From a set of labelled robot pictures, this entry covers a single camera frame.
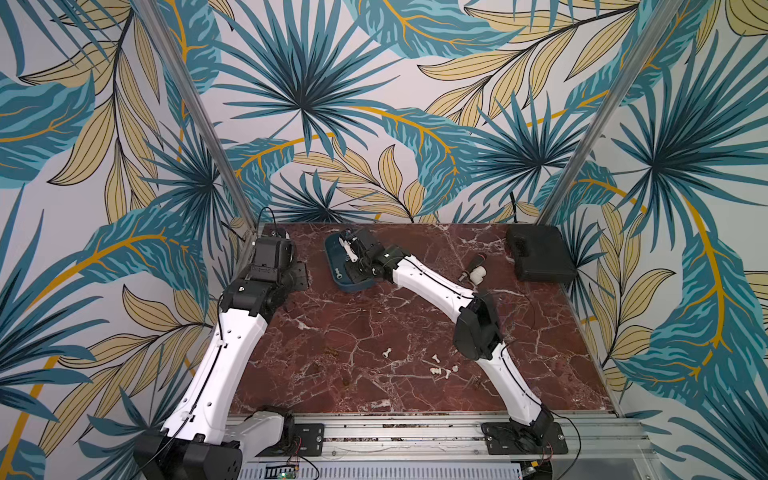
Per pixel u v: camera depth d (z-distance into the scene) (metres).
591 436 0.78
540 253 1.05
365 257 0.71
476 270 1.04
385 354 0.87
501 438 0.73
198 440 0.37
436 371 0.84
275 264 0.53
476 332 0.57
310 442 0.73
